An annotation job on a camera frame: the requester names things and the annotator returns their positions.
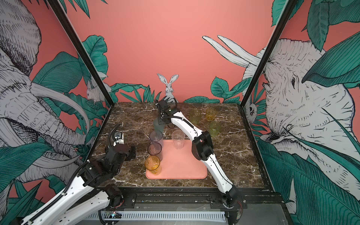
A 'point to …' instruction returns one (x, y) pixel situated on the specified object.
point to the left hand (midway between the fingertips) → (125, 144)
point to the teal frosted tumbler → (157, 126)
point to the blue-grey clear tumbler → (156, 136)
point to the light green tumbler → (195, 115)
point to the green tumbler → (215, 127)
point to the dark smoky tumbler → (155, 149)
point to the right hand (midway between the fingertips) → (160, 118)
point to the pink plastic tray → (178, 162)
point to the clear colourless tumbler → (178, 137)
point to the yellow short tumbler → (210, 113)
